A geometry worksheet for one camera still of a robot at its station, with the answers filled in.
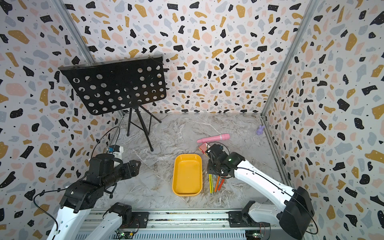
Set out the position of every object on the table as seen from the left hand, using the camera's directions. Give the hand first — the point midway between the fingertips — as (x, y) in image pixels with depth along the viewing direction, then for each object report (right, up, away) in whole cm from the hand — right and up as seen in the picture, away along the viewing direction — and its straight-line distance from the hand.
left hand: (135, 163), depth 69 cm
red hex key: (+43, -15, +16) cm, 48 cm away
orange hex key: (+40, -13, +18) cm, 46 cm away
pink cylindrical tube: (+46, +10, +34) cm, 58 cm away
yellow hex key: (+36, -17, +15) cm, 42 cm away
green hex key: (+37, -16, +16) cm, 43 cm away
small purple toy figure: (+73, +14, +39) cm, 85 cm away
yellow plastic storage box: (+22, -14, +17) cm, 32 cm away
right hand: (+35, -5, +10) cm, 37 cm away
